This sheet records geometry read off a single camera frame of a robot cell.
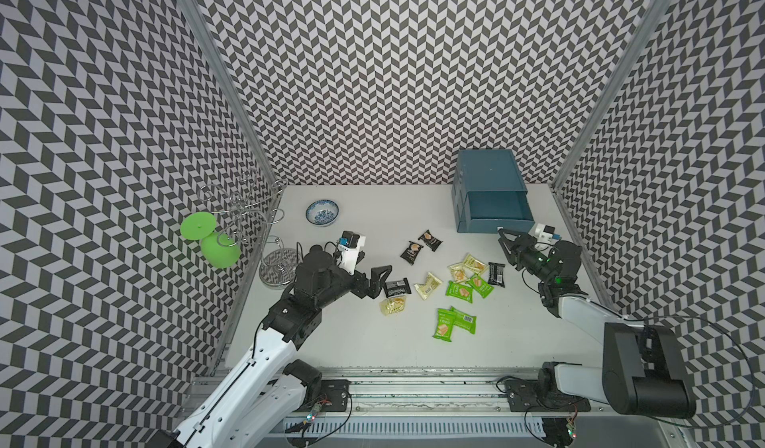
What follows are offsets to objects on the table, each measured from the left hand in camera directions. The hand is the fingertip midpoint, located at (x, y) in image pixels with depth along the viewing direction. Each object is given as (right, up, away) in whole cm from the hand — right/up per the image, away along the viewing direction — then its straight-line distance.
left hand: (375, 264), depth 73 cm
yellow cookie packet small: (+25, -6, +20) cm, 33 cm away
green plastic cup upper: (-40, +10, -6) cm, 42 cm away
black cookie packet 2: (+10, -1, +26) cm, 28 cm away
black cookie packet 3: (+4, -10, +16) cm, 19 cm away
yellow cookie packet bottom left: (+4, -14, +13) cm, 20 cm away
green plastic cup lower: (-39, +3, +1) cm, 39 cm away
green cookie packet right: (+31, -10, +18) cm, 37 cm away
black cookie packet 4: (+37, -7, +20) cm, 43 cm away
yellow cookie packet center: (+16, -9, +17) cm, 25 cm away
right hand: (+34, +6, +11) cm, 36 cm away
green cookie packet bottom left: (+19, -19, +11) cm, 29 cm away
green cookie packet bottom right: (+25, -19, +12) cm, 33 cm away
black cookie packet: (+17, +3, +27) cm, 32 cm away
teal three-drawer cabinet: (+35, +19, +22) cm, 46 cm away
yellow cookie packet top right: (+30, -4, +23) cm, 38 cm away
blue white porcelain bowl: (-22, +13, +35) cm, 44 cm away
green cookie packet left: (+24, -11, +17) cm, 32 cm away
